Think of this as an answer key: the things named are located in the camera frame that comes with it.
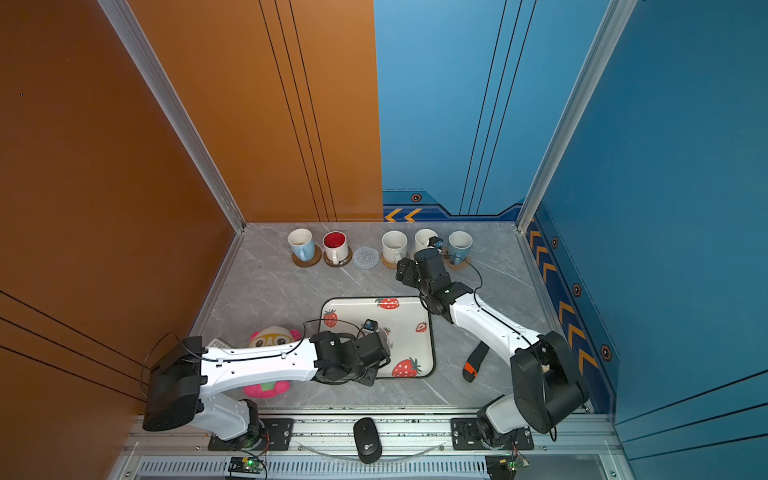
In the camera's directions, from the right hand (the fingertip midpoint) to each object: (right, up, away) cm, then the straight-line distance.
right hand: (405, 267), depth 87 cm
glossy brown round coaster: (-22, 0, +19) cm, 29 cm away
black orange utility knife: (+19, -27, -3) cm, 33 cm away
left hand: (-8, -26, -9) cm, 29 cm away
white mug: (-3, +7, +18) cm, 19 cm away
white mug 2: (+6, +8, +15) cm, 19 cm away
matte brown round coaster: (-34, 0, +21) cm, 40 cm away
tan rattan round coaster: (-5, 0, +19) cm, 20 cm away
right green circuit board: (+23, -47, -16) cm, 55 cm away
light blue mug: (-35, +7, +13) cm, 38 cm away
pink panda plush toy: (-38, -19, -4) cm, 43 cm away
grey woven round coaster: (-14, +2, +22) cm, 26 cm away
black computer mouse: (-10, -41, -16) cm, 45 cm away
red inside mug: (-24, +6, +18) cm, 31 cm away
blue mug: (+19, +6, +13) cm, 24 cm away
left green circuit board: (-38, -46, -16) cm, 62 cm away
